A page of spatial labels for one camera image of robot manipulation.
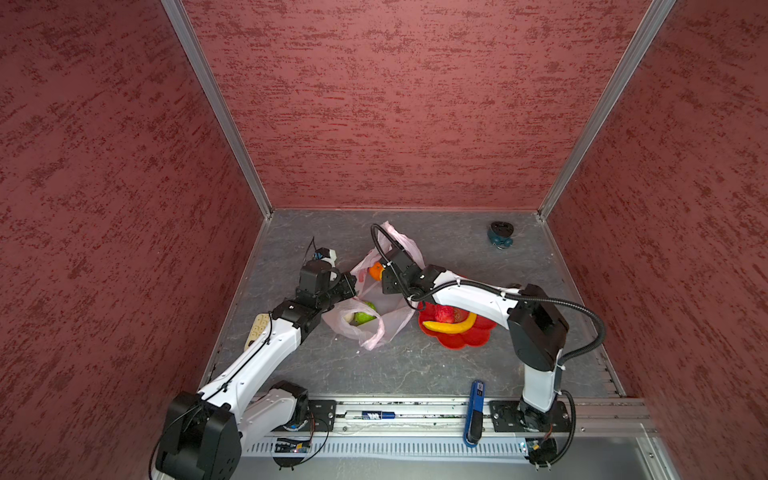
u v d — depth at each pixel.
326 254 0.75
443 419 0.76
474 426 0.72
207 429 0.38
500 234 1.09
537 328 0.49
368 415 0.74
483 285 0.55
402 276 0.67
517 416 0.73
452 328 0.87
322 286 0.64
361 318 0.87
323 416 0.74
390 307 0.91
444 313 0.87
